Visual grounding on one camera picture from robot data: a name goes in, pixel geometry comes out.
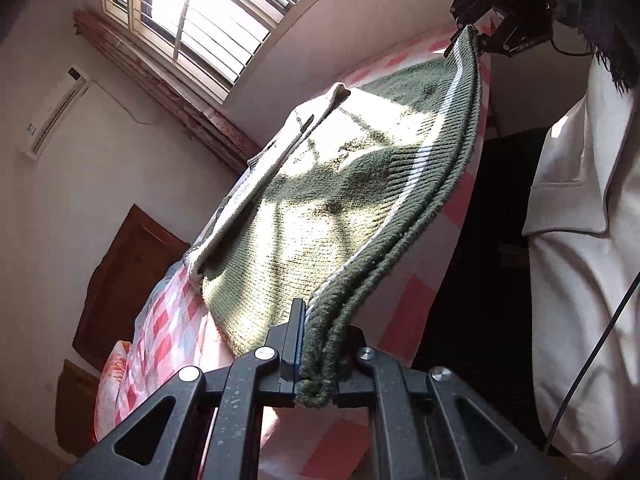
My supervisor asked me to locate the white air conditioner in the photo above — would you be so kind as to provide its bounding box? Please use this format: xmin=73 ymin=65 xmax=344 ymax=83
xmin=20 ymin=65 xmax=94 ymax=162

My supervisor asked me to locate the pink checked quilt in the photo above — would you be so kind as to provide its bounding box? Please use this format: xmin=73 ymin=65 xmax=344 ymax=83
xmin=94 ymin=24 xmax=495 ymax=480

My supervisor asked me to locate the person's white jacket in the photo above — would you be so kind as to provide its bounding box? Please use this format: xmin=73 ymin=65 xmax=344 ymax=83
xmin=521 ymin=0 xmax=640 ymax=472

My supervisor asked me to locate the large dark wooden headboard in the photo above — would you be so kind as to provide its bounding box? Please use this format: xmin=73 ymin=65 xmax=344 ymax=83
xmin=72 ymin=204 xmax=192 ymax=372

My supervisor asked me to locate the green knitted sweater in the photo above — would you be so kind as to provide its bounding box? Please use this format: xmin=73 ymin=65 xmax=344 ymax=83
xmin=182 ymin=25 xmax=484 ymax=409

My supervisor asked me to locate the small dark wooden headboard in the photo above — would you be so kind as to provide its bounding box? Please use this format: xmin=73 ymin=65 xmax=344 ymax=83
xmin=55 ymin=359 xmax=102 ymax=459

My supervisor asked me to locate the dark fringed scarf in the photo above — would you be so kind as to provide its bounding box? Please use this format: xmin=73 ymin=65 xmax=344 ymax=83
xmin=562 ymin=0 xmax=640 ymax=92

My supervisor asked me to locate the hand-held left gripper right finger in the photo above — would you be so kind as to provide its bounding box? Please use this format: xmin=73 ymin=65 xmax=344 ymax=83
xmin=334 ymin=326 xmax=562 ymax=480

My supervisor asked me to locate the barred window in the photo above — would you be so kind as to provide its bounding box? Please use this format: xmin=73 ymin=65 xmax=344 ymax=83
xmin=101 ymin=0 xmax=353 ymax=105

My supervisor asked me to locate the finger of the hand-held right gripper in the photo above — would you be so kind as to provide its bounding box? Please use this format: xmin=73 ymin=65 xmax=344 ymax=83
xmin=476 ymin=7 xmax=555 ymax=59
xmin=449 ymin=0 xmax=501 ymax=29

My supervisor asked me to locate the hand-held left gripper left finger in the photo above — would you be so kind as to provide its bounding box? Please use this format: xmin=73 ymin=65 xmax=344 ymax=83
xmin=75 ymin=299 xmax=307 ymax=480

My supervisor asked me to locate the pink floral pillow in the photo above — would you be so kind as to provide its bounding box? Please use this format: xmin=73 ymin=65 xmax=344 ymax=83
xmin=94 ymin=340 xmax=133 ymax=457

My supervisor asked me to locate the black cable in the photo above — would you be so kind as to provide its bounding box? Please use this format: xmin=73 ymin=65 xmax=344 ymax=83
xmin=544 ymin=270 xmax=640 ymax=457

